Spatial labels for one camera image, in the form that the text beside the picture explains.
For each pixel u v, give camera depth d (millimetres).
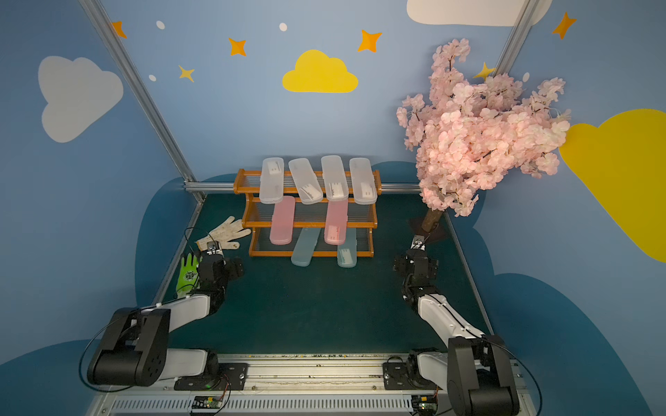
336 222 905
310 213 931
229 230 1083
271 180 861
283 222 901
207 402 718
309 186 823
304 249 1013
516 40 740
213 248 799
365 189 821
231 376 749
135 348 429
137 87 835
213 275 704
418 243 767
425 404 729
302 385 735
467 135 577
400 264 1044
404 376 749
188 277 931
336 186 823
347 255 981
